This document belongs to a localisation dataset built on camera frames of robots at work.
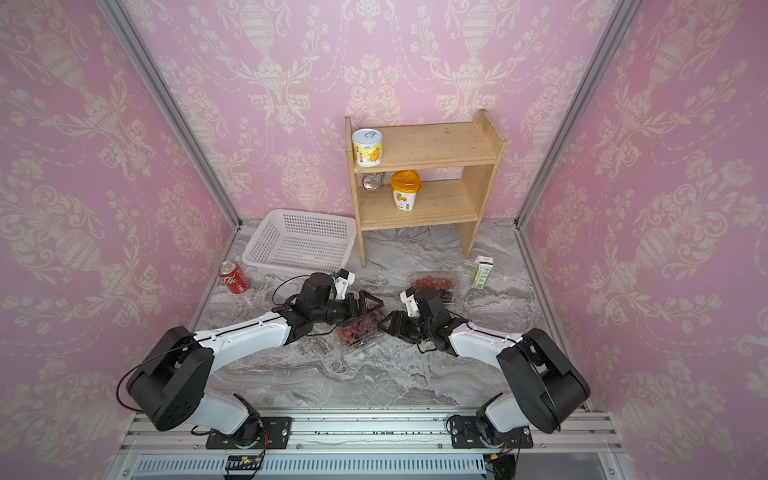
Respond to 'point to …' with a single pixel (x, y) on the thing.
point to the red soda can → (234, 277)
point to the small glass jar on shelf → (372, 182)
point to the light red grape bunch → (444, 287)
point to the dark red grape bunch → (348, 333)
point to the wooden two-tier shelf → (434, 175)
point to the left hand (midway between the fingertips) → (376, 311)
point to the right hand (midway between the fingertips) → (384, 328)
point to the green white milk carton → (482, 270)
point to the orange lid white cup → (405, 184)
